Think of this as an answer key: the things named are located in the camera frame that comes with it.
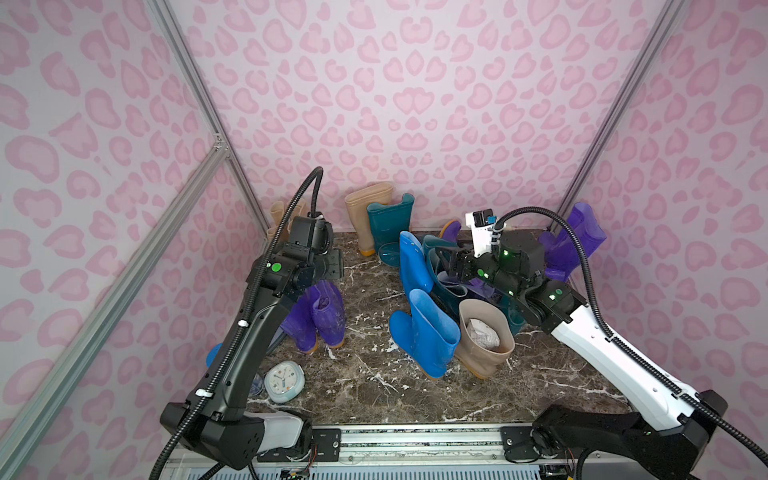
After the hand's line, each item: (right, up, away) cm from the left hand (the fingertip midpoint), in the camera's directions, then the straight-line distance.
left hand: (330, 257), depth 73 cm
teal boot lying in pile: (+25, +3, +5) cm, 26 cm away
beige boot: (+4, +17, +21) cm, 27 cm away
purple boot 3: (+69, +4, +24) cm, 74 cm away
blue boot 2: (+24, -20, +5) cm, 32 cm away
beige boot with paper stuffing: (+37, -19, -2) cm, 42 cm away
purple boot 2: (0, -13, -3) cm, 13 cm away
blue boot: (+21, -3, +10) cm, 23 cm away
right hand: (+28, +2, -5) cm, 28 cm away
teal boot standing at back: (+13, +11, +23) cm, 29 cm away
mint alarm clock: (-14, -34, +8) cm, 38 cm away
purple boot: (-9, -17, +5) cm, 20 cm away
